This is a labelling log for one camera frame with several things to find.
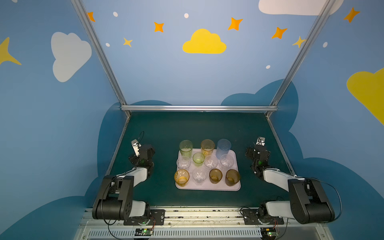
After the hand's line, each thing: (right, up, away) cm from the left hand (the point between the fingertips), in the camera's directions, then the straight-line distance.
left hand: (143, 147), depth 91 cm
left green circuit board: (+7, -38, -21) cm, 44 cm away
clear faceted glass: (+25, -9, 0) cm, 26 cm away
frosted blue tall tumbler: (+50, +1, 0) cm, 50 cm away
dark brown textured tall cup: (+54, -17, -5) cm, 57 cm away
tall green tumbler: (+27, 0, -4) cm, 27 cm away
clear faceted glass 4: (+35, -17, -3) cm, 39 cm away
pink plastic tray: (+39, -21, -5) cm, 45 cm away
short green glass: (+34, -8, +2) cm, 35 cm away
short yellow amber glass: (+24, -17, -5) cm, 30 cm away
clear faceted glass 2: (+42, -8, -2) cm, 43 cm away
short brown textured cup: (+44, -16, -5) cm, 47 cm away
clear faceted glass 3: (+51, -8, -2) cm, 52 cm away
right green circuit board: (+69, -39, -21) cm, 82 cm away
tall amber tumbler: (+40, +1, -3) cm, 40 cm away
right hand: (+73, 0, 0) cm, 73 cm away
